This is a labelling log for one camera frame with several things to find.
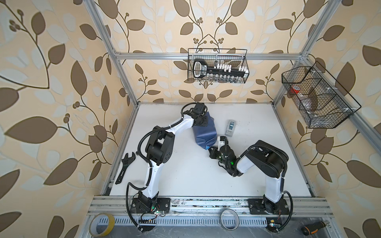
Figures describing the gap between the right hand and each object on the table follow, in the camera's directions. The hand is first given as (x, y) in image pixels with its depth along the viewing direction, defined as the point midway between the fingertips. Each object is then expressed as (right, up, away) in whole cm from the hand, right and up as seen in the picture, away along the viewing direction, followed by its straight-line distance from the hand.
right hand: (208, 147), depth 95 cm
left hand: (-3, +18, +3) cm, 19 cm away
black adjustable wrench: (-50, -7, -6) cm, 51 cm away
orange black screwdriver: (+46, -30, -29) cm, 62 cm away
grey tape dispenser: (+16, +12, +6) cm, 21 cm away
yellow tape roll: (-48, -32, -26) cm, 63 cm away
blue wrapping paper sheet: (-1, +8, -3) cm, 9 cm away
